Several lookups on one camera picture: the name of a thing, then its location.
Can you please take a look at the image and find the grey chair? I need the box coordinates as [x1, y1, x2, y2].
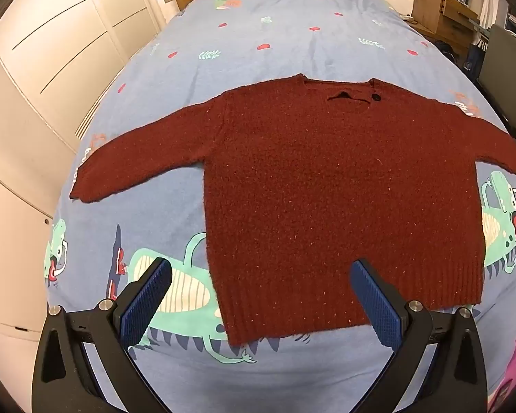
[477, 23, 516, 158]

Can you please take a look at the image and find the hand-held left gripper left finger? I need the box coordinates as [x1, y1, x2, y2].
[32, 257, 173, 413]

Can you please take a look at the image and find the blue printed bedsheet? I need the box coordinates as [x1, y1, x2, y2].
[43, 0, 516, 413]

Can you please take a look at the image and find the wooden cabinet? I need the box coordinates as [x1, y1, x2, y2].
[413, 0, 482, 46]

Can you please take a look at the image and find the dark blue bag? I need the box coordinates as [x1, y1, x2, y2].
[463, 43, 485, 79]

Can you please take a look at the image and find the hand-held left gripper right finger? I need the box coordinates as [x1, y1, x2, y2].
[350, 259, 489, 413]

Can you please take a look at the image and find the dark red knit sweater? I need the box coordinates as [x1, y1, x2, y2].
[69, 74, 516, 347]

